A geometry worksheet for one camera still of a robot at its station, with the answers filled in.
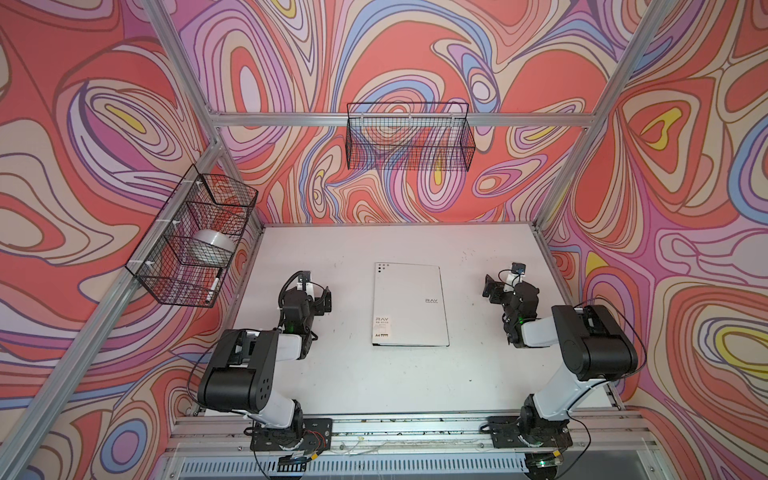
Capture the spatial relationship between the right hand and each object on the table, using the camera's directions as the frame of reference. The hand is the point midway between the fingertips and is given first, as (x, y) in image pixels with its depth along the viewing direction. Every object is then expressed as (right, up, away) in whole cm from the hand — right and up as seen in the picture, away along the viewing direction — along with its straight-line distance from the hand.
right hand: (502, 282), depth 97 cm
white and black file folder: (-31, -9, -1) cm, 32 cm away
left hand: (-61, -1, -3) cm, 61 cm away
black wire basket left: (-88, +9, -23) cm, 91 cm away
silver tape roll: (-81, +13, -23) cm, 85 cm away
